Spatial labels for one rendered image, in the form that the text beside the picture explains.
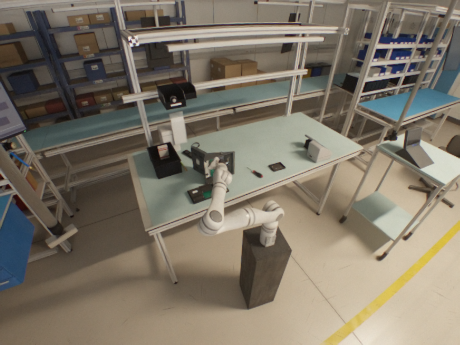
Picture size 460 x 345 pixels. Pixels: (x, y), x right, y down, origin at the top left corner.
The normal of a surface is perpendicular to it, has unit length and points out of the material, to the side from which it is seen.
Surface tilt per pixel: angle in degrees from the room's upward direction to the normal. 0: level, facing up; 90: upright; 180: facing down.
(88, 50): 90
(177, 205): 0
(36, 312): 0
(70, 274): 0
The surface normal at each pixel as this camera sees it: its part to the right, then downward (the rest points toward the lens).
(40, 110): 0.46, 0.56
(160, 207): 0.00, -0.78
